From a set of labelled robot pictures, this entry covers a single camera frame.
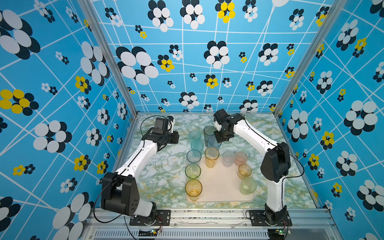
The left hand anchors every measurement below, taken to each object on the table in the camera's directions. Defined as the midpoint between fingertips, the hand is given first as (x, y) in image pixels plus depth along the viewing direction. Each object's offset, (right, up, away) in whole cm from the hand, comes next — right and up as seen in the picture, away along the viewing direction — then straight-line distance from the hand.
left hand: (178, 135), depth 86 cm
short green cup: (+40, -28, -4) cm, 49 cm away
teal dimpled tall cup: (+10, -1, +10) cm, 14 cm away
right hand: (+26, -3, +4) cm, 26 cm away
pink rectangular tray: (+25, -28, -2) cm, 38 cm away
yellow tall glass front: (+9, -30, -4) cm, 31 cm away
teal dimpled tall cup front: (+11, -7, +7) cm, 15 cm away
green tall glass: (+9, -20, -3) cm, 22 cm away
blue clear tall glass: (+9, -14, +6) cm, 18 cm away
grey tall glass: (+19, +2, +7) cm, 20 cm away
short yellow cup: (+39, -21, +2) cm, 45 cm away
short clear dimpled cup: (+31, -15, +6) cm, 35 cm away
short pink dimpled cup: (+39, -15, +5) cm, 42 cm away
